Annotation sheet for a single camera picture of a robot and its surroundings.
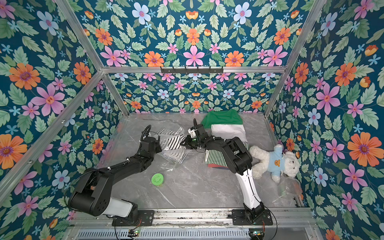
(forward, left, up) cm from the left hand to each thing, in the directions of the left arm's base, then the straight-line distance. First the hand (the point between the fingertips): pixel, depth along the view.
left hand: (157, 141), depth 93 cm
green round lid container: (-23, -1, -5) cm, 23 cm away
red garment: (-18, -36, -5) cm, 40 cm away
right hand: (+2, -16, -4) cm, 17 cm away
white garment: (+10, -48, -8) cm, 49 cm away
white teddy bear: (-20, -69, -2) cm, 72 cm away
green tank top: (+25, -48, -9) cm, 54 cm away
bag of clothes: (-8, -12, -6) cm, 16 cm away
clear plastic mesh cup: (-31, -77, -12) cm, 84 cm away
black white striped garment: (+1, -9, -6) cm, 11 cm away
